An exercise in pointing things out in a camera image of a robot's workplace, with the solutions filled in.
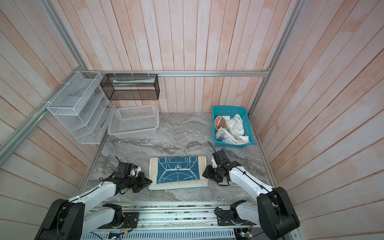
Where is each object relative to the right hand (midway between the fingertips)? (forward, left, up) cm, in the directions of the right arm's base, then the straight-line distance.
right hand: (205, 174), depth 86 cm
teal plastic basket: (+50, -20, +4) cm, 55 cm away
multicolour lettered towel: (+19, -11, +12) cm, 26 cm away
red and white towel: (+39, -12, +4) cm, 41 cm away
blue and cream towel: (+1, +22, -1) cm, 22 cm away
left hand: (-6, +31, -1) cm, 32 cm away
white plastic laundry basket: (+42, +57, -1) cm, 71 cm away
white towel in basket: (+35, -24, +1) cm, 42 cm away
